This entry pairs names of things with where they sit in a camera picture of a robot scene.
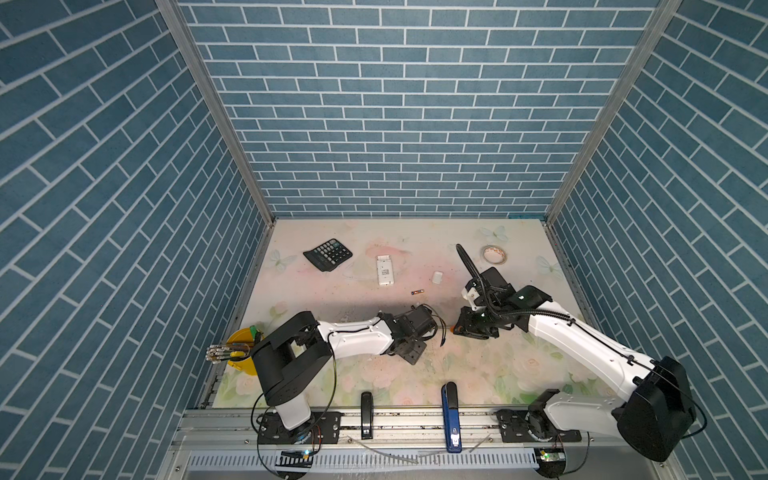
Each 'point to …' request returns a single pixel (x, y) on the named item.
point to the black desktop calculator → (326, 256)
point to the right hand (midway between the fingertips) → (451, 328)
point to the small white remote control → (385, 271)
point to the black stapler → (367, 415)
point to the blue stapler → (451, 417)
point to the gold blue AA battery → (417, 292)
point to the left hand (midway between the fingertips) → (414, 351)
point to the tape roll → (494, 254)
